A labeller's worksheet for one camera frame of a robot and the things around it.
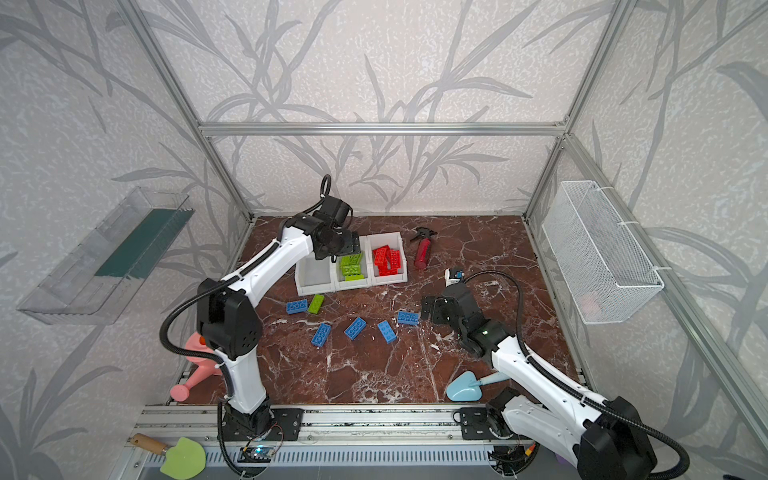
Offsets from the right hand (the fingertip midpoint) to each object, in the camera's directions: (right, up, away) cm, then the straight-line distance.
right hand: (436, 289), depth 84 cm
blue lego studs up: (-14, -14, +5) cm, 20 cm away
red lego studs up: (-15, +3, +18) cm, 24 cm away
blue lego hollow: (-7, -10, +8) cm, 14 cm away
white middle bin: (-31, +1, +14) cm, 34 cm away
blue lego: (-43, -7, +10) cm, 45 cm away
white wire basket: (+33, +8, -22) cm, 40 cm away
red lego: (-17, +9, +15) cm, 24 cm away
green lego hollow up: (-27, +4, +18) cm, 33 cm away
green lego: (-38, -7, +12) cm, 41 cm away
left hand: (-25, +14, +7) cm, 30 cm away
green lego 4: (-26, +2, +15) cm, 30 cm away
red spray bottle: (-3, +9, +21) cm, 23 cm away
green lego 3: (-30, +5, +21) cm, 37 cm away
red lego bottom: (-12, +7, +18) cm, 23 cm away
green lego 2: (-27, +7, +21) cm, 34 cm away
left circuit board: (-45, -37, -13) cm, 60 cm away
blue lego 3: (-24, -13, +5) cm, 27 cm away
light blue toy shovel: (+7, -25, -5) cm, 27 cm away
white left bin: (-38, +2, +13) cm, 40 cm away
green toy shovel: (-61, -38, -14) cm, 73 cm away
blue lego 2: (-33, -14, +3) cm, 36 cm away
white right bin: (-13, +14, +24) cm, 30 cm away
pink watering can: (-60, -19, -8) cm, 63 cm away
